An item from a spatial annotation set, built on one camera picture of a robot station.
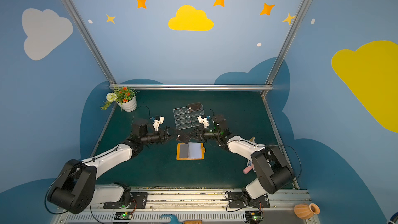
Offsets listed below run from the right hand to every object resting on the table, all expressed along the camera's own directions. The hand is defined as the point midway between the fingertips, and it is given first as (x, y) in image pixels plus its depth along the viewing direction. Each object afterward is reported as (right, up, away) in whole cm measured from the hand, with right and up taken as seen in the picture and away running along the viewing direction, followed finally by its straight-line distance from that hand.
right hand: (187, 133), depth 78 cm
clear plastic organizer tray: (-3, +7, +23) cm, 24 cm away
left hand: (-6, -1, +2) cm, 6 cm away
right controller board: (+32, -38, -7) cm, 50 cm away
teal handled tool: (-5, -38, -9) cm, 40 cm away
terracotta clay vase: (+51, -31, -14) cm, 61 cm away
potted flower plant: (-44, +20, +22) cm, 53 cm away
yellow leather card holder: (+1, -12, +12) cm, 17 cm away
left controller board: (-29, -37, -8) cm, 48 cm away
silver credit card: (-3, -13, +12) cm, 18 cm away
